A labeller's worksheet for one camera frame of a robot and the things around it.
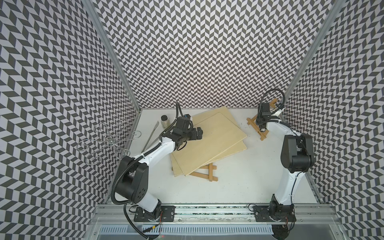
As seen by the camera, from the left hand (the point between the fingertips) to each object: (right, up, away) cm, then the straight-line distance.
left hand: (196, 133), depth 88 cm
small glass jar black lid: (-21, +6, +9) cm, 24 cm away
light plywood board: (+15, -1, +6) cm, 16 cm away
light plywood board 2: (+25, -8, -3) cm, 27 cm away
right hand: (+50, +8, +7) cm, 52 cm away
